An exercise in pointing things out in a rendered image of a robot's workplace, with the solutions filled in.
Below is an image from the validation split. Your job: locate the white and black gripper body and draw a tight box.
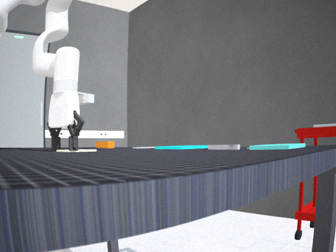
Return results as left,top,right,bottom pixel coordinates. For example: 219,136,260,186
48,90,80,129

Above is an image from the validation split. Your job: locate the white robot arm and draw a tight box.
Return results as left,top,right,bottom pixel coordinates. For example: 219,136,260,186
0,0,94,105

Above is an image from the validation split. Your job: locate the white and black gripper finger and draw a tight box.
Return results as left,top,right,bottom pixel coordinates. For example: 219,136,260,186
67,110,85,151
47,123,61,150

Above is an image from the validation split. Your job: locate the black work mat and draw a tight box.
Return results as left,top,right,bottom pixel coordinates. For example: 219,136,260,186
0,145,336,190

